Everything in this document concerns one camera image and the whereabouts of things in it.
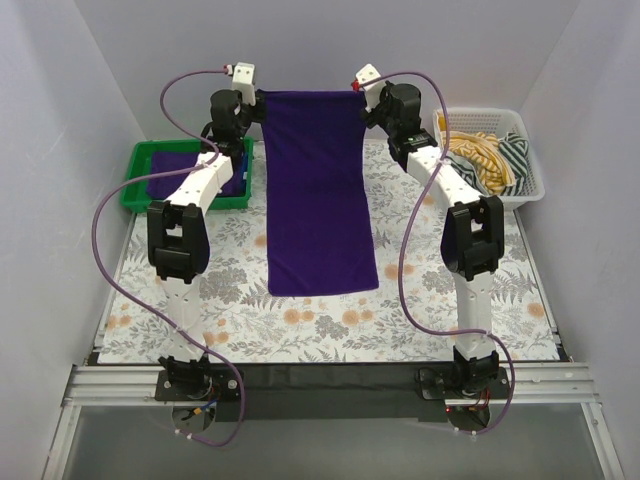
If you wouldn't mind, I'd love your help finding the green white striped towel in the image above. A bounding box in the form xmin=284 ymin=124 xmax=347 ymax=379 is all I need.
xmin=448 ymin=132 xmax=529 ymax=196

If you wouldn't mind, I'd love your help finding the aluminium rail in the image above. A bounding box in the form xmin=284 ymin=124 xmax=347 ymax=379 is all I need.
xmin=64 ymin=362 xmax=600 ymax=405

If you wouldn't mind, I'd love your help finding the purple towel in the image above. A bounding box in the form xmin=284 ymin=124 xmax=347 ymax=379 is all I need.
xmin=262 ymin=91 xmax=379 ymax=297
xmin=146 ymin=151 xmax=241 ymax=197

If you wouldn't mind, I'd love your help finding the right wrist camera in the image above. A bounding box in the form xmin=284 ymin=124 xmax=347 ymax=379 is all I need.
xmin=352 ymin=63 xmax=385 ymax=113

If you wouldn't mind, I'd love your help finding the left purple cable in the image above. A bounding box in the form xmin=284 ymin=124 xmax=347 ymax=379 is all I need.
xmin=92 ymin=64 xmax=246 ymax=447

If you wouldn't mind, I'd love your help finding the green plastic tray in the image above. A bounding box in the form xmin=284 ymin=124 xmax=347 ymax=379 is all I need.
xmin=120 ymin=137 xmax=254 ymax=213

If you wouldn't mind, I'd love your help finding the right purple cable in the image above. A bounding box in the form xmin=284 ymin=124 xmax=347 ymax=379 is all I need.
xmin=359 ymin=69 xmax=516 ymax=435

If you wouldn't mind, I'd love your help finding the yellow white striped towel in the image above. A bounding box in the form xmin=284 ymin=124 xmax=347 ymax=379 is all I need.
xmin=448 ymin=130 xmax=516 ymax=195

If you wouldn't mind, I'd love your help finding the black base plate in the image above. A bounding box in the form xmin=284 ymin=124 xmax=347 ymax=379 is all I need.
xmin=154 ymin=363 xmax=501 ymax=426

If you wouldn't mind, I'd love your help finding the purple cable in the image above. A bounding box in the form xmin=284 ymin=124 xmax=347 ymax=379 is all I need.
xmin=92 ymin=64 xmax=246 ymax=447
xmin=359 ymin=69 xmax=516 ymax=435

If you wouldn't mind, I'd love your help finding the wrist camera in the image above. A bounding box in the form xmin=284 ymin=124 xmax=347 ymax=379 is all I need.
xmin=223 ymin=62 xmax=256 ymax=107
xmin=352 ymin=63 xmax=385 ymax=113

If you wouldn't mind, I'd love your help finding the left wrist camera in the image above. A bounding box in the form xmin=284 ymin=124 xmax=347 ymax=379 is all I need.
xmin=223 ymin=62 xmax=256 ymax=107

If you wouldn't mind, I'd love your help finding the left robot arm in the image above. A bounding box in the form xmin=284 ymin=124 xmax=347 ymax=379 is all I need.
xmin=147 ymin=90 xmax=266 ymax=402

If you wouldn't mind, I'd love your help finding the white plastic laundry basket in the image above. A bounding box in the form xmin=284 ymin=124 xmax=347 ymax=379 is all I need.
xmin=433 ymin=107 xmax=544 ymax=210

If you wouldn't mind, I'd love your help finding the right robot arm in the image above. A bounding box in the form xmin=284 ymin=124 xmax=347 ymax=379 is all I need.
xmin=353 ymin=80 xmax=504 ymax=393

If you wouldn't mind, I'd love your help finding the blue towel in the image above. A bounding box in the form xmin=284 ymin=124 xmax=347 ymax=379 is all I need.
xmin=241 ymin=153 xmax=250 ymax=196

